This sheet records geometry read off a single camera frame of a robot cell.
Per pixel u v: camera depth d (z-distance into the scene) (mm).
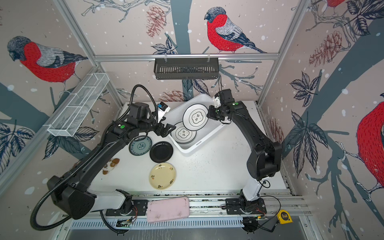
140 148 955
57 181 393
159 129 649
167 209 713
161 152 933
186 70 1063
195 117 896
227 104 634
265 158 465
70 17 747
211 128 878
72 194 376
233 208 725
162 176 842
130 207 704
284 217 687
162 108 634
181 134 1007
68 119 724
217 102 788
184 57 957
